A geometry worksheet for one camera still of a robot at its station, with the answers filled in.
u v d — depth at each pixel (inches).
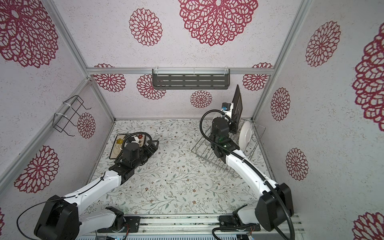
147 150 28.7
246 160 19.7
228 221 29.5
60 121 28.6
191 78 37.5
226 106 23.8
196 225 29.4
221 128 21.2
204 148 40.7
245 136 36.7
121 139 41.8
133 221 29.4
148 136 25.9
